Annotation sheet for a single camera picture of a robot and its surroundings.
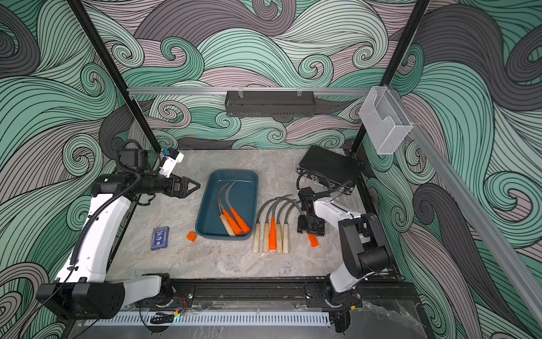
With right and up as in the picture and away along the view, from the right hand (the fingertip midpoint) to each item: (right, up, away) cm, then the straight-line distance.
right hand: (307, 232), depth 89 cm
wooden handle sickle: (-21, +2, +1) cm, 22 cm away
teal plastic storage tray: (-28, +15, +9) cm, 33 cm away
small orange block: (-49, -1, -2) cm, 49 cm away
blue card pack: (-62, -1, -3) cm, 62 cm away
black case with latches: (+14, +28, +15) cm, 34 cm away
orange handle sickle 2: (+2, -3, -2) cm, 4 cm away
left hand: (-45, +24, -17) cm, 53 cm away
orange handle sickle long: (-26, +2, -1) cm, 27 cm away
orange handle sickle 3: (-32, +3, +1) cm, 32 cm away
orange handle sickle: (-15, +1, -1) cm, 15 cm away
